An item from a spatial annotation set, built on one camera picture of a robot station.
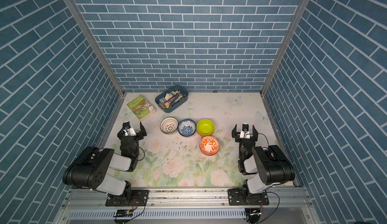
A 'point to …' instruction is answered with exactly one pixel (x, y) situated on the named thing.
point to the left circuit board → (124, 213)
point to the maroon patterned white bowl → (169, 125)
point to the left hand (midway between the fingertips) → (136, 124)
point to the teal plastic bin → (172, 98)
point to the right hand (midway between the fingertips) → (247, 126)
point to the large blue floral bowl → (187, 127)
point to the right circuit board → (253, 214)
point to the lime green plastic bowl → (205, 127)
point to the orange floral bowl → (209, 146)
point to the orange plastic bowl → (204, 135)
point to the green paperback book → (140, 108)
